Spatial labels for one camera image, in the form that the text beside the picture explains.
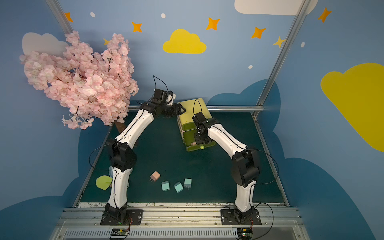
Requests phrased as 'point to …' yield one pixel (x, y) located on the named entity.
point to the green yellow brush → (103, 182)
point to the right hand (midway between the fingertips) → (203, 138)
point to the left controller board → (119, 232)
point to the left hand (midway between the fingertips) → (181, 108)
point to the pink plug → (155, 176)
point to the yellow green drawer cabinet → (186, 127)
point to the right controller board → (245, 233)
